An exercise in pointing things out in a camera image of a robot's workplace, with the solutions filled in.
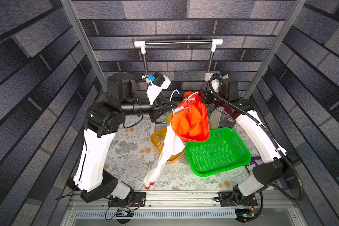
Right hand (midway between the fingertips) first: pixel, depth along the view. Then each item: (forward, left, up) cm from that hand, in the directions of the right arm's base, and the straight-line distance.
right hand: (199, 92), depth 74 cm
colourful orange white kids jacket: (-12, +5, -12) cm, 17 cm away
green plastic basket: (-16, -20, -38) cm, 46 cm away
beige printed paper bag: (0, -13, -22) cm, 26 cm away
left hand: (-24, +13, +16) cm, 31 cm away
